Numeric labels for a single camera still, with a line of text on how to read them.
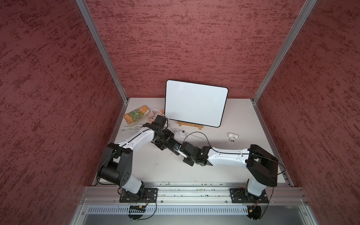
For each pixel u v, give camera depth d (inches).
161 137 29.3
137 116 41.9
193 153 25.3
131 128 38.5
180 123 40.1
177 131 37.4
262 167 17.7
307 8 28.1
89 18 29.3
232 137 37.2
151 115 39.6
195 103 36.0
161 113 39.0
